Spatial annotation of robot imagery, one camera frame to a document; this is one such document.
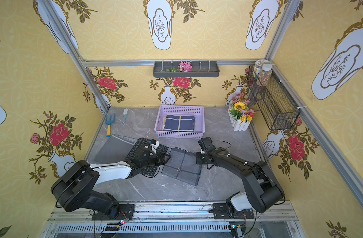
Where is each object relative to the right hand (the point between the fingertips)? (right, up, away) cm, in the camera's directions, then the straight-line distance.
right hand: (201, 156), depth 92 cm
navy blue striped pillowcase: (-14, +20, +18) cm, 30 cm away
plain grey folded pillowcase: (-55, +3, +5) cm, 55 cm away
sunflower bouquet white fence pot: (+26, +26, +5) cm, 38 cm away
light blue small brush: (-57, +28, +25) cm, 69 cm away
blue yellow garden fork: (-68, +21, +21) cm, 74 cm away
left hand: (-23, +1, -1) cm, 23 cm away
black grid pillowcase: (-29, -8, -4) cm, 31 cm away
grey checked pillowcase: (-12, -5, -2) cm, 13 cm away
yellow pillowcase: (-26, +23, +18) cm, 39 cm away
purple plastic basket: (+1, +20, +18) cm, 27 cm away
